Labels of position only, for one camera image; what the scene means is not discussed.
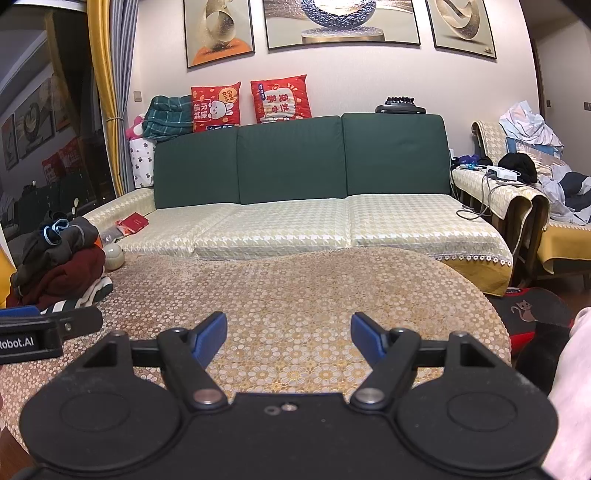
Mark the wide framed sphere picture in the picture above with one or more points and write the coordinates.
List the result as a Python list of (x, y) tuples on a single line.
[(341, 23)]

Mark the light pink garment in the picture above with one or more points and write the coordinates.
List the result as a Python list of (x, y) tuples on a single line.
[(575, 392)]

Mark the yellow cloth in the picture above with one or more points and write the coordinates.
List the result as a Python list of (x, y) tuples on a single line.
[(5, 281)]

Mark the red printed cushion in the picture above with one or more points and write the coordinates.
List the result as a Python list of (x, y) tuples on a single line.
[(281, 99)]

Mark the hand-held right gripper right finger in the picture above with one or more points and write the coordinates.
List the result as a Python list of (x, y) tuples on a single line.
[(367, 341)]

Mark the wooden armchair with cream cover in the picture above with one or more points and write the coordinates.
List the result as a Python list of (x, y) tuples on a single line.
[(508, 194)]

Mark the blue silver bag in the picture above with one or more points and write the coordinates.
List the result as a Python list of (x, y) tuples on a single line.
[(535, 150)]

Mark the white power strip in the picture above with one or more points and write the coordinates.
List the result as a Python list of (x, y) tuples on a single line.
[(501, 174)]

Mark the framed picture with orange base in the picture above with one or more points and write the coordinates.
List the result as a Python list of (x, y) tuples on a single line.
[(217, 32)]

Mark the black white striped garment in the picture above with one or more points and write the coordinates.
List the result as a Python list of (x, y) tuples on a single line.
[(90, 293)]

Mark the black massager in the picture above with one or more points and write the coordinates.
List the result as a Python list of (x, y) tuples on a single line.
[(399, 108)]

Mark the white light blue clothes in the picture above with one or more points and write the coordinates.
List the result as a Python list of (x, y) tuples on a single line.
[(526, 122)]

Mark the maroon garment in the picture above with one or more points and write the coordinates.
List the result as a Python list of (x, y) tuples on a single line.
[(60, 277)]

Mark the black cloth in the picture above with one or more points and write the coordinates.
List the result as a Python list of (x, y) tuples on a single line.
[(519, 166)]

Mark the sofa with cream houndstooth cover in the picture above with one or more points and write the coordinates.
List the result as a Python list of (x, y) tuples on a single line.
[(277, 226)]

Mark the pink plush toy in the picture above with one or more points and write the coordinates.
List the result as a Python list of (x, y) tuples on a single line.
[(134, 129)]

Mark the framed gold swirl picture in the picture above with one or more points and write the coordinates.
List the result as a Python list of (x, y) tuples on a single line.
[(461, 27)]

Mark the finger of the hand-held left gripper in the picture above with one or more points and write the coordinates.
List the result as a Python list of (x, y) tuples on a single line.
[(78, 323), (18, 311)]

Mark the black red cat stool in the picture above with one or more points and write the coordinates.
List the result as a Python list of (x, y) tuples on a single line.
[(526, 309)]

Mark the green plaid blanket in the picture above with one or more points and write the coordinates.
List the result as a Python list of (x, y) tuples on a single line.
[(166, 117)]

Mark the red booklet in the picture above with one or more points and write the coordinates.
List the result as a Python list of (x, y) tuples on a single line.
[(134, 224)]

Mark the green sofa back cushion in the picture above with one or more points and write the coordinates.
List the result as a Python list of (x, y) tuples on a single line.
[(395, 154), (291, 159), (196, 166)]

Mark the white round lamp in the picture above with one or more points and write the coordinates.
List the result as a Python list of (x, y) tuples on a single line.
[(113, 256)]

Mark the white and dark clothes pile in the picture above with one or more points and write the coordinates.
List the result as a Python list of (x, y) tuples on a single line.
[(568, 194)]

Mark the yellow curtain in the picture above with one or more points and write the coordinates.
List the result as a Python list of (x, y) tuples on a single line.
[(104, 69)]

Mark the white printed pillow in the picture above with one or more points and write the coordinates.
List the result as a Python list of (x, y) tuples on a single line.
[(141, 161)]

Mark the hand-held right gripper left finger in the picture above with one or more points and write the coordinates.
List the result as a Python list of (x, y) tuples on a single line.
[(210, 339)]

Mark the red rabbit print cushion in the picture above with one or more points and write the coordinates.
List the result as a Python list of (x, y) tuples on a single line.
[(214, 108)]

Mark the grey small object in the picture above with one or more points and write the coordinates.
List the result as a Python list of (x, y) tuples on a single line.
[(111, 234)]

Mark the grey striped curtain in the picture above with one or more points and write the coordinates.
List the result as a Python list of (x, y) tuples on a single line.
[(123, 55)]

